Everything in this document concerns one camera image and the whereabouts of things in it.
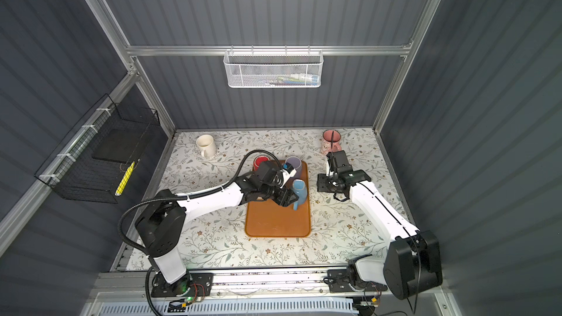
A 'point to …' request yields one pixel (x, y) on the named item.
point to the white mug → (205, 143)
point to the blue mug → (299, 188)
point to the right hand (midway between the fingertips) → (326, 184)
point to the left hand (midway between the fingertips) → (293, 193)
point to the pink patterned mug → (327, 140)
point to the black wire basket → (96, 159)
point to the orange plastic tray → (267, 217)
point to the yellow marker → (124, 179)
